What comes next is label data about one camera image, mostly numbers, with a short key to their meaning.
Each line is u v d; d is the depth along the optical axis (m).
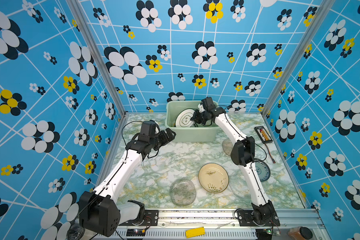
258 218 0.65
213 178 0.89
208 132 1.04
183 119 1.04
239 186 0.84
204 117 0.86
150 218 0.73
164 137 0.70
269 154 0.96
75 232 0.61
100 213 0.39
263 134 1.05
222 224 0.72
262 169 0.89
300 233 0.63
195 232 0.69
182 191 0.83
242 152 0.63
